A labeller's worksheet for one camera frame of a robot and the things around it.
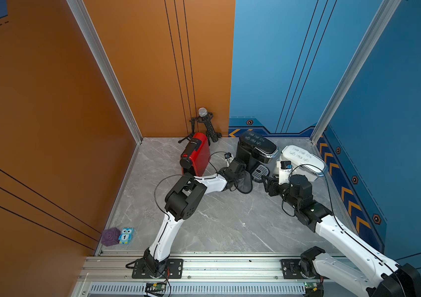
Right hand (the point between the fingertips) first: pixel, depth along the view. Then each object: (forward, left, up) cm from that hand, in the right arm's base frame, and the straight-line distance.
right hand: (267, 175), depth 80 cm
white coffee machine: (+4, -16, +4) cm, 17 cm away
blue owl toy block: (-20, +62, -17) cm, 67 cm away
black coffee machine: (+11, +3, +3) cm, 12 cm away
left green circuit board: (-38, +45, -20) cm, 62 cm away
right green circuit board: (-37, -15, -22) cm, 46 cm away
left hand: (+16, +8, -15) cm, 23 cm away
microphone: (+36, +29, +6) cm, 46 cm away
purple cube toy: (-22, +67, -14) cm, 72 cm away
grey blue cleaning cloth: (+6, +8, -17) cm, 19 cm away
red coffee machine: (+12, +33, -3) cm, 35 cm away
